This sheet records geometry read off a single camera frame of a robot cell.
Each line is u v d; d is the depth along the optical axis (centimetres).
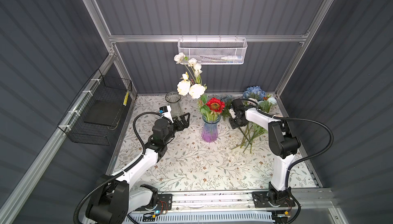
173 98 95
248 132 97
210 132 96
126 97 83
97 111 74
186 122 73
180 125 72
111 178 42
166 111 72
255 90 108
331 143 48
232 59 89
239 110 75
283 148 53
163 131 62
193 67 83
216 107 75
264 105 104
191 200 75
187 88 70
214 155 89
